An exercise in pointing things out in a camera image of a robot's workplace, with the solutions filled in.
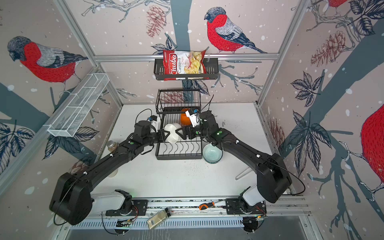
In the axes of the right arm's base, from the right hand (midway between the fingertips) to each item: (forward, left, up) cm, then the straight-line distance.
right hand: (178, 132), depth 78 cm
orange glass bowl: (+21, +1, -16) cm, 27 cm away
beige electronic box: (-36, +7, -17) cm, 41 cm away
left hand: (+2, +6, -3) cm, 7 cm away
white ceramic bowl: (+1, +4, -6) cm, 7 cm away
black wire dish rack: (+36, +13, -16) cm, 42 cm away
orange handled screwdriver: (-29, -15, -20) cm, 39 cm away
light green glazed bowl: (-5, -18, -15) cm, 24 cm away
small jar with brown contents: (-4, +41, -10) cm, 42 cm away
